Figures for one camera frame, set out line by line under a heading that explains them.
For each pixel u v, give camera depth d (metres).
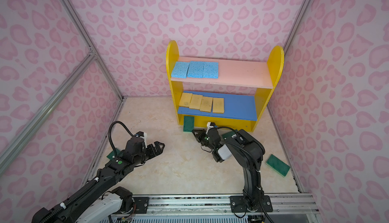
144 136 0.76
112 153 0.90
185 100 0.98
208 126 0.90
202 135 0.85
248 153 0.50
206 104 0.95
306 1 0.73
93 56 0.91
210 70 0.75
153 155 0.72
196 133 0.90
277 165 0.85
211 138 0.76
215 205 0.75
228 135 0.95
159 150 0.73
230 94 1.23
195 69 0.75
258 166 0.51
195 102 0.96
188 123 0.95
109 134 0.61
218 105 0.94
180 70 0.75
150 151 0.72
